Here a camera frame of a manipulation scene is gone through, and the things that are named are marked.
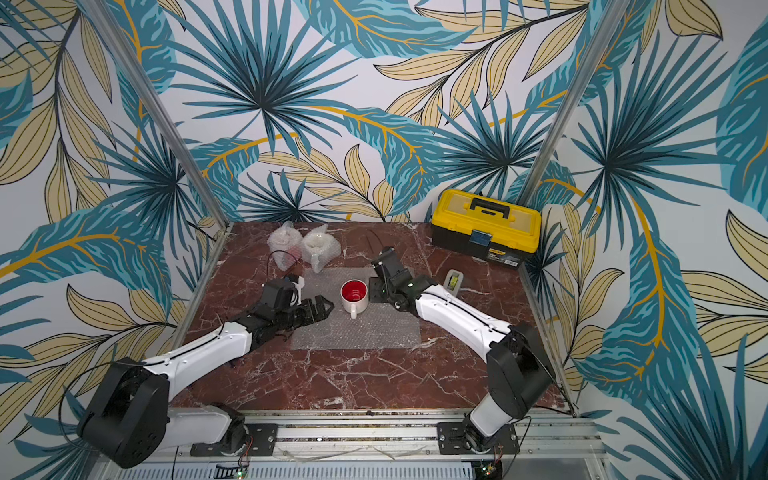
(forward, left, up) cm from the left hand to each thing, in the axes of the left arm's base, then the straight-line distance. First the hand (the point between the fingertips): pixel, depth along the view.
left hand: (323, 312), depth 86 cm
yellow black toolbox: (+29, -51, +8) cm, 59 cm away
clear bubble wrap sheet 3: (0, -16, -8) cm, 18 cm away
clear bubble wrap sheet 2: (+24, +4, +1) cm, 24 cm away
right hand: (+6, -16, +5) cm, 17 cm away
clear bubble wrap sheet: (+26, +17, -1) cm, 31 cm away
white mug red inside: (+10, -8, -7) cm, 14 cm away
